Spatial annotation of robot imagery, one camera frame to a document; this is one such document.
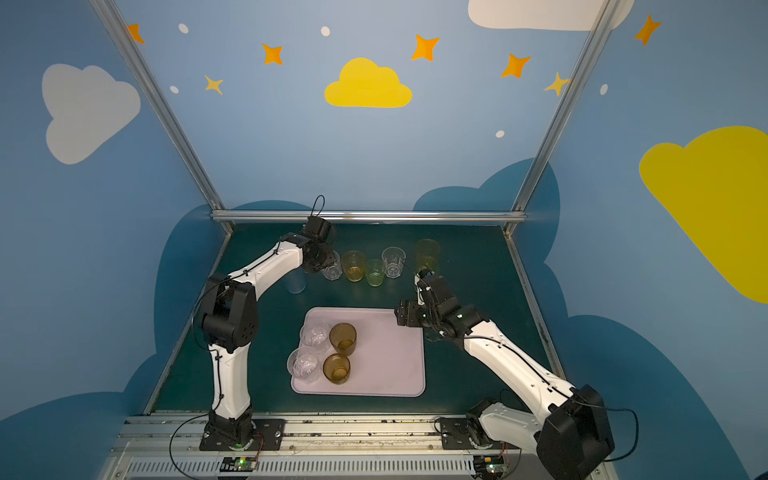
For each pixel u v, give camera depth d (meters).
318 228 0.80
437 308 0.61
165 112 0.86
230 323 0.54
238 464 0.70
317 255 0.77
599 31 0.72
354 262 1.06
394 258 1.08
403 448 0.74
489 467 0.71
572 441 0.40
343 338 0.88
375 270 1.04
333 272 1.05
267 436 0.74
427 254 0.98
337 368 0.84
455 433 0.75
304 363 0.86
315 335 0.87
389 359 0.90
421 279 0.76
